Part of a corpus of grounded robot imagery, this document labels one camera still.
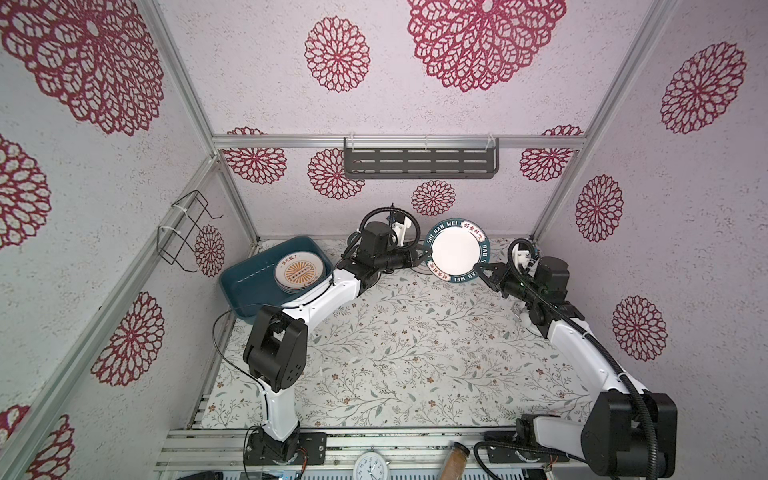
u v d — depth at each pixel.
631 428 0.40
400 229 0.76
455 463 0.69
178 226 0.76
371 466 0.69
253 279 1.06
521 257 0.74
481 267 0.79
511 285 0.71
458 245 0.81
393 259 0.73
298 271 1.06
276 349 0.48
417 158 0.95
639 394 0.41
